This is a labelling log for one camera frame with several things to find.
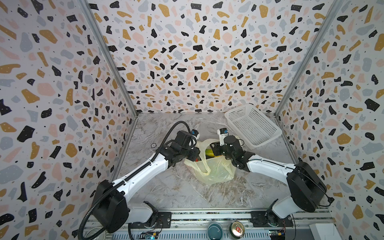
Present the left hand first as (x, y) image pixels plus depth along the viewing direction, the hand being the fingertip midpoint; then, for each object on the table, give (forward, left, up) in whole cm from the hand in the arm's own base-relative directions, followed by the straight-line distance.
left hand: (198, 149), depth 80 cm
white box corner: (-36, -58, -13) cm, 69 cm away
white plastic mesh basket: (+30, -41, -18) cm, 54 cm away
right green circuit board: (-37, -38, -19) cm, 56 cm away
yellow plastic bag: (-10, -6, -4) cm, 13 cm away
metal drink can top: (-35, -16, -7) cm, 39 cm away
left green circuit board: (-36, +24, -18) cm, 47 cm away
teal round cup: (-35, -8, -17) cm, 40 cm away
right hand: (+6, -7, -2) cm, 9 cm away
